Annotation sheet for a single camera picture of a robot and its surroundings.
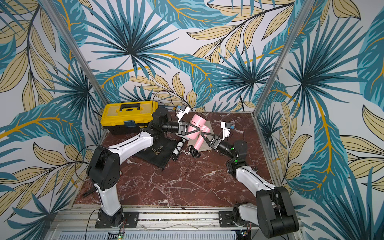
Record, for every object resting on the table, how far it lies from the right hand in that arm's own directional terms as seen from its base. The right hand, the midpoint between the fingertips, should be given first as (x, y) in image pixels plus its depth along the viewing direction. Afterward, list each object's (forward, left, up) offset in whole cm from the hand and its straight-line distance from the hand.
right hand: (202, 134), depth 73 cm
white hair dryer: (+9, +13, -24) cm, 29 cm away
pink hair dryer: (+4, +2, +6) cm, 7 cm away
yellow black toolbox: (+23, +45, -11) cm, 52 cm away
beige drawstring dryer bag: (+14, +6, -24) cm, 29 cm away
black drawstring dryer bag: (+6, +25, -27) cm, 37 cm away
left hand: (+2, +2, +1) cm, 3 cm away
